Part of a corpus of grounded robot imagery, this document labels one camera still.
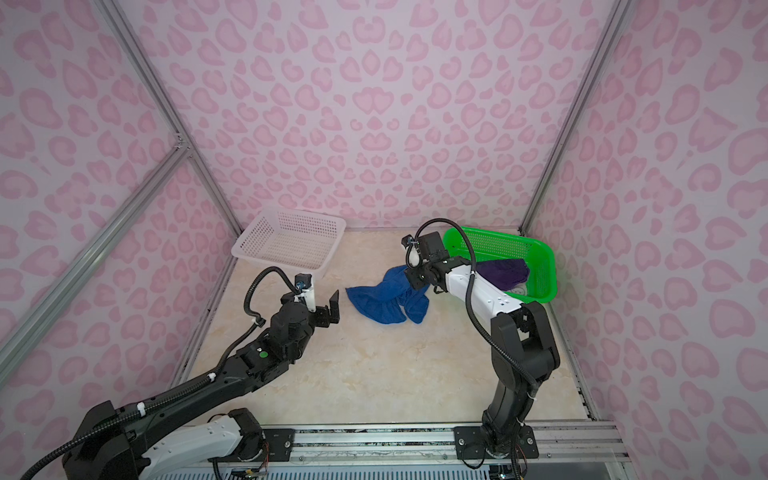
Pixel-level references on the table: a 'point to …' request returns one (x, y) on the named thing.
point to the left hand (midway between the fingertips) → (329, 289)
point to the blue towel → (383, 302)
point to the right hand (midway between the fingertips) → (412, 267)
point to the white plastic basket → (301, 243)
